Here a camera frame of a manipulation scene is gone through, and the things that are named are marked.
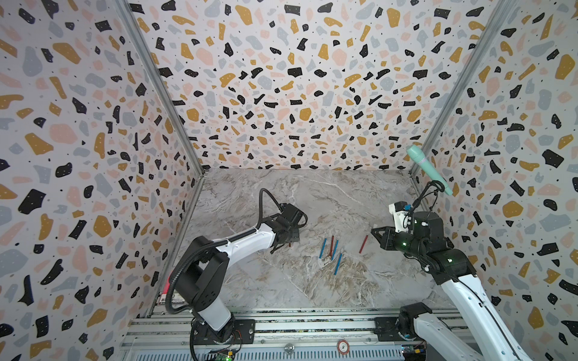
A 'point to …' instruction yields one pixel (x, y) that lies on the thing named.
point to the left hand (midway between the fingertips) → (298, 233)
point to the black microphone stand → (432, 186)
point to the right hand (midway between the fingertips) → (377, 231)
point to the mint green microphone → (416, 154)
